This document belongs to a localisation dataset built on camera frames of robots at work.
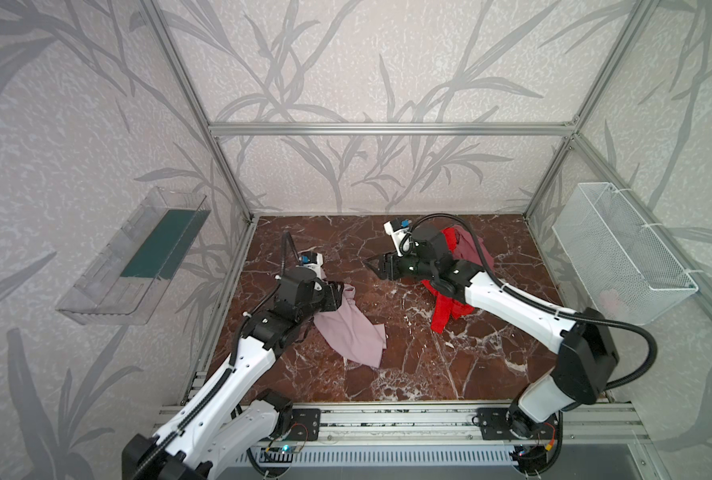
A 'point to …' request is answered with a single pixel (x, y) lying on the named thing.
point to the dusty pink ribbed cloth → (467, 249)
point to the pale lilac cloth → (351, 332)
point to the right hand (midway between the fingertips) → (370, 249)
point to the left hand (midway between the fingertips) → (340, 275)
